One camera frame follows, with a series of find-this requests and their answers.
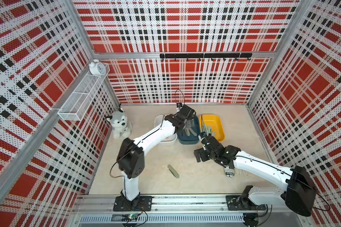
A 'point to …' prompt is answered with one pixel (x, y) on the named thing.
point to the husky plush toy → (121, 127)
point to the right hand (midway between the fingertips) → (203, 150)
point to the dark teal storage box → (190, 134)
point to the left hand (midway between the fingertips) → (186, 121)
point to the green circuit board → (129, 217)
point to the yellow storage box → (211, 124)
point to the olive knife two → (173, 171)
